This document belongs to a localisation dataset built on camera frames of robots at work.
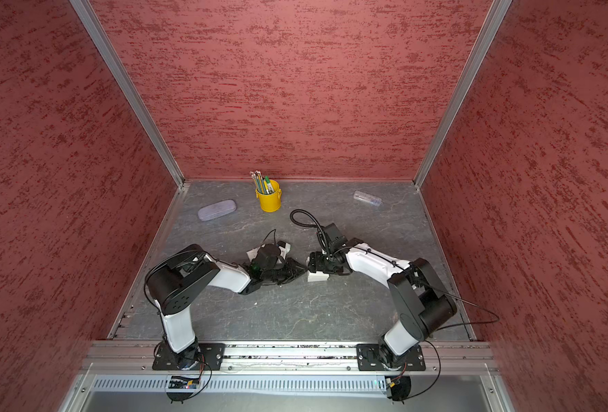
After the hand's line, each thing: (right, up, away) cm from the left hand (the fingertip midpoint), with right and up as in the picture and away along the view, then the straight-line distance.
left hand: (307, 274), depth 90 cm
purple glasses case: (-40, +23, +16) cm, 49 cm away
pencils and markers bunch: (-18, +34, +13) cm, 41 cm away
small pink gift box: (-21, +7, +3) cm, 22 cm away
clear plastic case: (+27, +29, +24) cm, 46 cm away
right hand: (+3, +1, -1) cm, 3 cm away
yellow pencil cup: (-16, +26, +18) cm, 35 cm away
